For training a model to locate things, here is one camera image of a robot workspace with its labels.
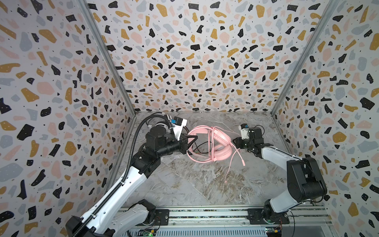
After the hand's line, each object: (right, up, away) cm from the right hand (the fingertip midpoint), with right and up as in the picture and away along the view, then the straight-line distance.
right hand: (233, 136), depth 93 cm
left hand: (-23, +3, -30) cm, 37 cm away
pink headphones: (-12, -1, -28) cm, 31 cm away
